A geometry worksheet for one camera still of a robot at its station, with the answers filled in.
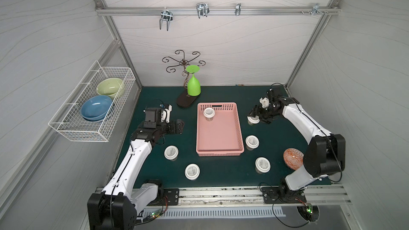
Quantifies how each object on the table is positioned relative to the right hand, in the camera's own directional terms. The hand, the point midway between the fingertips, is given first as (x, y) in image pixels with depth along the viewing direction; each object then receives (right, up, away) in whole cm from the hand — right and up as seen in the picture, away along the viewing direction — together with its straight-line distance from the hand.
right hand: (253, 116), depth 88 cm
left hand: (-42, -3, -7) cm, 43 cm away
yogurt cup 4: (+1, -23, -11) cm, 26 cm away
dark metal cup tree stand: (-42, +9, +23) cm, 49 cm away
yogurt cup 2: (-33, -25, -13) cm, 44 cm away
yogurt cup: (-25, +1, +9) cm, 26 cm away
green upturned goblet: (-34, +17, +1) cm, 38 cm away
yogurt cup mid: (-45, -19, -6) cm, 49 cm away
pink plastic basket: (-19, -10, +7) cm, 23 cm away
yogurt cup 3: (-1, -2, -4) cm, 4 cm away
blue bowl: (-73, +5, -22) cm, 77 cm away
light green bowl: (-72, +15, -15) cm, 75 cm away
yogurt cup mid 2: (-2, -14, -3) cm, 14 cm away
